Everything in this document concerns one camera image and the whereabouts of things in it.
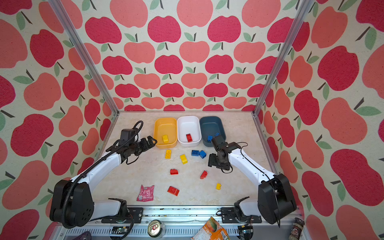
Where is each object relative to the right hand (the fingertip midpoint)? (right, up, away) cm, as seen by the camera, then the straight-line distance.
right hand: (217, 165), depth 85 cm
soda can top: (-30, -20, -23) cm, 43 cm away
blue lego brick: (+3, +17, +20) cm, 26 cm away
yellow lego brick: (-33, +14, +17) cm, 40 cm away
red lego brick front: (-25, -13, -4) cm, 29 cm away
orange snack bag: (-6, -26, -17) cm, 31 cm away
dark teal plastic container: (-1, +23, +30) cm, 37 cm away
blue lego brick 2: (-2, +14, +21) cm, 26 cm away
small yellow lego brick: (0, -12, -1) cm, 12 cm away
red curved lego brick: (-26, -5, +4) cm, 26 cm away
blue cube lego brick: (-8, +4, +11) cm, 14 cm away
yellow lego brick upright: (-31, +4, +13) cm, 34 cm away
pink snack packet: (-40, -14, -5) cm, 43 cm away
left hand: (-37, +12, +3) cm, 39 cm away
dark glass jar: (+34, -25, -17) cm, 45 cm away
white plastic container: (-17, +24, +28) cm, 40 cm away
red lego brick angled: (-8, -6, +2) cm, 10 cm away
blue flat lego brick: (-13, +5, +11) cm, 18 cm away
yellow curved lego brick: (-20, +1, +9) cm, 22 cm away
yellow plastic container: (-34, +19, +22) cm, 45 cm away
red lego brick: (-17, +14, +19) cm, 29 cm away
